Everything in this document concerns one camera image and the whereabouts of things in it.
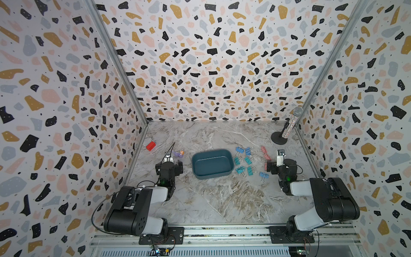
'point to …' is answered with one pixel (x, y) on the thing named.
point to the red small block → (151, 145)
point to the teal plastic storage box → (212, 164)
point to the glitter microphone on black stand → (281, 138)
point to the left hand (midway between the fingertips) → (171, 161)
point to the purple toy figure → (180, 153)
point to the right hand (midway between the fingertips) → (278, 159)
